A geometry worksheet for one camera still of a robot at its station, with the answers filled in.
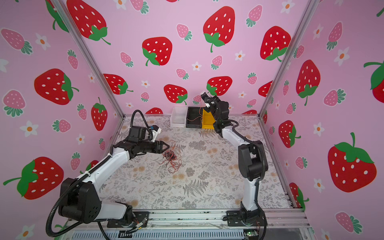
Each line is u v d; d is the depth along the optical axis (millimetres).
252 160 528
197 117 982
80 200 414
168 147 818
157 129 780
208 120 1108
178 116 1160
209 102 737
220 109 656
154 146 740
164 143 776
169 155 909
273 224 729
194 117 1175
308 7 692
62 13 698
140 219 734
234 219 731
